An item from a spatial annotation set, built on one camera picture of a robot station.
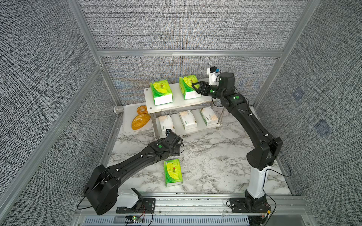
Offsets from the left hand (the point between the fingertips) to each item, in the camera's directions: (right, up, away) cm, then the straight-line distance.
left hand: (176, 148), depth 83 cm
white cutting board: (-40, +24, +36) cm, 59 cm away
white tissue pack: (-7, +15, +12) cm, 20 cm away
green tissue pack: (-2, -13, -5) cm, 14 cm away
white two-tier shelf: (+2, +25, -9) cm, 26 cm away
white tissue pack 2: (+8, +17, +14) cm, 23 cm away
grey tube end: (-49, +25, +33) cm, 64 cm away
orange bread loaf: (-28, +16, +21) cm, 38 cm away
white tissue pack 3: (+22, +19, +15) cm, 33 cm away
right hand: (+11, +38, -9) cm, 40 cm away
